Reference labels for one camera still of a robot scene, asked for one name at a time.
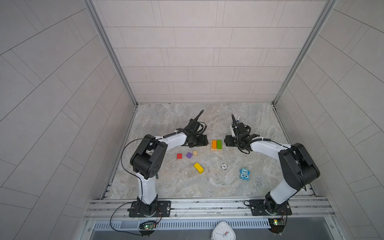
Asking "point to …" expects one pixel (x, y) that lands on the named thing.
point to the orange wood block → (214, 144)
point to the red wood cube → (179, 156)
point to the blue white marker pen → (238, 119)
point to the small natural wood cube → (195, 153)
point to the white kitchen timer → (223, 231)
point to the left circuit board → (149, 227)
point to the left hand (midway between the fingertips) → (207, 140)
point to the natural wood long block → (216, 150)
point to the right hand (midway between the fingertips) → (227, 140)
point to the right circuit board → (277, 225)
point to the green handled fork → (157, 176)
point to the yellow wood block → (199, 168)
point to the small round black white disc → (224, 166)
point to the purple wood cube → (189, 155)
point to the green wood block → (219, 144)
